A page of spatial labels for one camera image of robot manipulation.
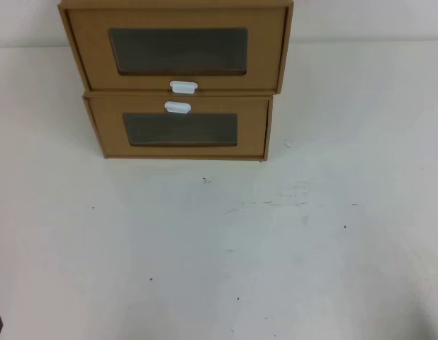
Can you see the white drawer handle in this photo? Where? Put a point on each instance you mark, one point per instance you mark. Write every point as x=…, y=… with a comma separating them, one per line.
x=177, y=107
x=183, y=87

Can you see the lower cardboard shoebox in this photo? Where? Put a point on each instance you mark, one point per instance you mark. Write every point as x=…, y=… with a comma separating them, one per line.
x=217, y=127

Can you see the cardboard shoebox drawer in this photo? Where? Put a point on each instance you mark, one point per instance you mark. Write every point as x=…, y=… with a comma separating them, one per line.
x=212, y=46

